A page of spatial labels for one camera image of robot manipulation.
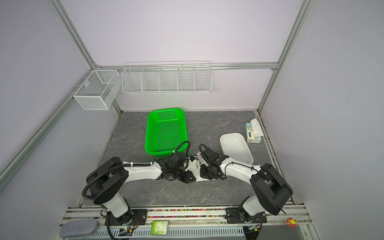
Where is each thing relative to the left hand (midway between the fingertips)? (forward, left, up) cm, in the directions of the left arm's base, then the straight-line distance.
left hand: (194, 182), depth 83 cm
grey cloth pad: (-18, +55, +2) cm, 58 cm away
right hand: (+3, -5, -1) cm, 6 cm away
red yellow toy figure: (-22, -44, +4) cm, 49 cm away
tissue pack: (+29, -42, +4) cm, 52 cm away
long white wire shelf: (+62, +12, +27) cm, 68 cm away
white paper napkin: (+10, 0, -2) cm, 10 cm away
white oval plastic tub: (+23, -28, -2) cm, 37 cm away
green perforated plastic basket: (+39, +19, -3) cm, 43 cm away
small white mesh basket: (+55, +59, +25) cm, 84 cm away
